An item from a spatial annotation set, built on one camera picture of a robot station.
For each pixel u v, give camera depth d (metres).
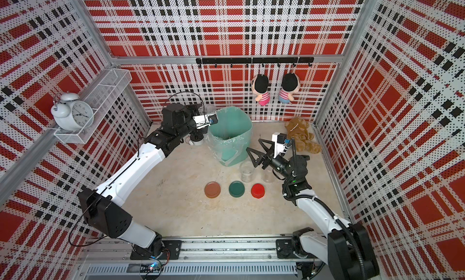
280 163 0.66
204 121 0.65
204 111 0.63
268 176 0.92
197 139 1.07
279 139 0.63
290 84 0.91
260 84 0.96
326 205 0.49
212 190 0.91
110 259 0.72
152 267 0.70
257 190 0.89
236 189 0.91
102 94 0.83
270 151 0.65
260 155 0.63
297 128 1.08
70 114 0.60
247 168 0.98
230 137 0.78
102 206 0.41
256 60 0.89
